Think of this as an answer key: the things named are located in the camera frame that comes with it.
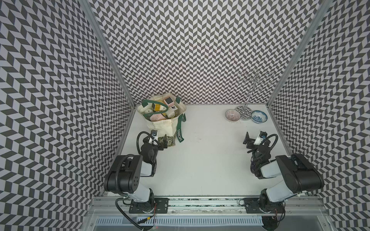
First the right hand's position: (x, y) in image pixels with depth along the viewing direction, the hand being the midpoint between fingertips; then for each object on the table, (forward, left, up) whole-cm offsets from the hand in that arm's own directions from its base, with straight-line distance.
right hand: (255, 135), depth 89 cm
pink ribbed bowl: (+22, +9, -6) cm, 24 cm away
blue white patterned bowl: (+21, -11, -7) cm, 25 cm away
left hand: (+2, +61, -1) cm, 61 cm away
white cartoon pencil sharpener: (+13, +53, +7) cm, 55 cm away
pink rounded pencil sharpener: (+8, +61, +10) cm, 62 cm away
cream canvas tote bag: (+12, +57, +9) cm, 59 cm away
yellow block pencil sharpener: (+17, +62, +9) cm, 65 cm away
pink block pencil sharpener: (+20, +54, +11) cm, 59 cm away
